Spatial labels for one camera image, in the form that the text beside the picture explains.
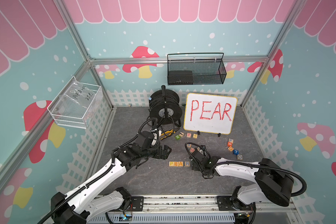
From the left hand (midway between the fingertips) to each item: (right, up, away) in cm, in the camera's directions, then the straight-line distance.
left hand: (163, 151), depth 75 cm
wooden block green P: (+4, -11, +13) cm, 17 cm away
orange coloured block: (+44, -3, +19) cm, 48 cm away
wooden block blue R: (+14, -11, +13) cm, 22 cm away
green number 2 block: (+9, +4, +25) cm, 27 cm away
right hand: (+20, -11, +14) cm, 27 cm away
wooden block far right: (+46, +2, +24) cm, 52 cm away
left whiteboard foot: (+24, +8, +28) cm, 37 cm away
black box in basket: (+10, +45, +17) cm, 49 cm away
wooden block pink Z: (+17, +6, +27) cm, 32 cm away
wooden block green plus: (+21, +5, +25) cm, 33 cm away
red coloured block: (+45, 0, +22) cm, 50 cm away
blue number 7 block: (+47, -5, +17) cm, 50 cm away
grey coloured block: (+48, -7, +15) cm, 51 cm away
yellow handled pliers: (+4, +9, +30) cm, 31 cm away
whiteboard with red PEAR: (+31, +21, +22) cm, 44 cm away
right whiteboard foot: (+39, +6, +28) cm, 48 cm away
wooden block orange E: (+7, -11, +13) cm, 18 cm away
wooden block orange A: (+10, -11, +13) cm, 19 cm away
